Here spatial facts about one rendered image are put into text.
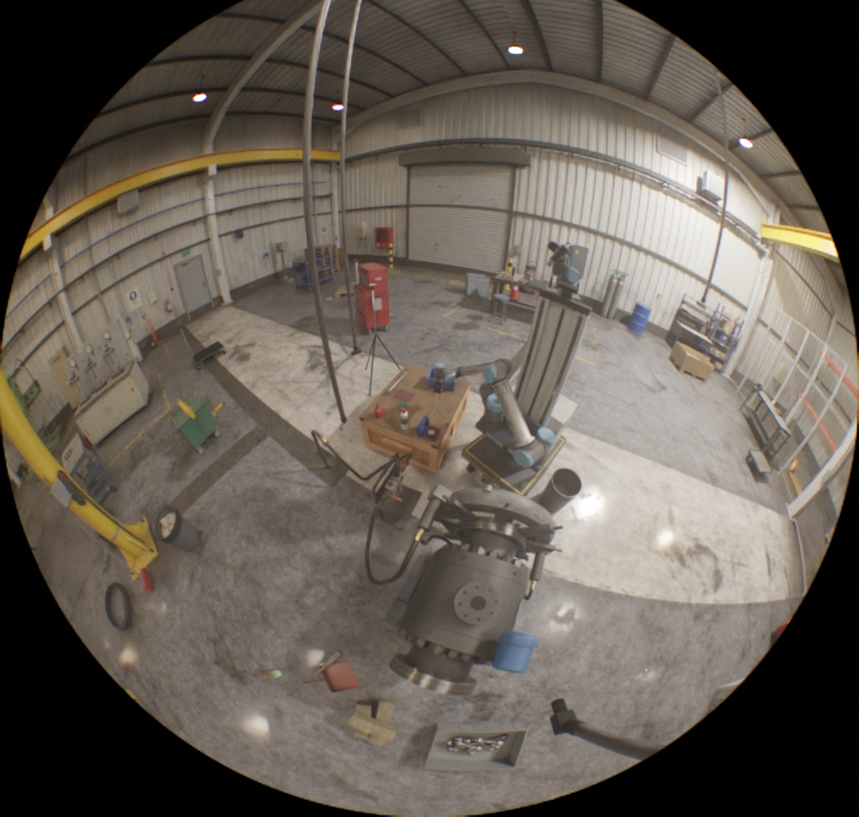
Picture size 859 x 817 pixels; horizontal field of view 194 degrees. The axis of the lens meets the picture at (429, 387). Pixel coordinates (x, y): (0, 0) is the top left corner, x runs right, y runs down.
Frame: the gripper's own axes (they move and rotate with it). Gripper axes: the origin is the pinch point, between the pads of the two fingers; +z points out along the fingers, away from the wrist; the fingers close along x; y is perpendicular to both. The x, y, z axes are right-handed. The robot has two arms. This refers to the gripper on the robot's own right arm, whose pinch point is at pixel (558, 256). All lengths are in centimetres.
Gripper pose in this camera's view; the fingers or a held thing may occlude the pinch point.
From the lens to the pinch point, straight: 155.6
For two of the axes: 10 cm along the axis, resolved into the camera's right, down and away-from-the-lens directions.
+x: -4.7, 4.6, 7.6
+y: 7.3, 6.9, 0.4
